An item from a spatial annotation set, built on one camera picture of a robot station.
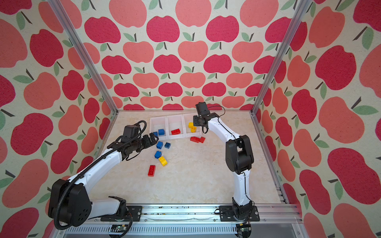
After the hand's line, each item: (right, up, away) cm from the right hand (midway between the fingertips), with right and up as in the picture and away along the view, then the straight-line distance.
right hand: (198, 122), depth 97 cm
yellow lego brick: (-4, -5, +9) cm, 11 cm away
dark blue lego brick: (-21, -16, +1) cm, 27 cm away
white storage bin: (-28, -1, +7) cm, 29 cm away
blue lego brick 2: (-27, -22, -2) cm, 35 cm away
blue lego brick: (-27, -7, +8) cm, 29 cm away
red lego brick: (-29, -29, -10) cm, 42 cm away
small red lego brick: (+3, -12, +7) cm, 14 cm away
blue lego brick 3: (-30, -8, +7) cm, 32 cm away
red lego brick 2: (-16, -7, +9) cm, 20 cm away
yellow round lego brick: (-23, -25, -7) cm, 34 cm away
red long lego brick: (-2, -12, +7) cm, 14 cm away
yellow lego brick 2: (-5, -2, +13) cm, 14 cm away
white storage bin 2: (-7, -5, +9) cm, 13 cm away
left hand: (-27, -12, -12) cm, 32 cm away
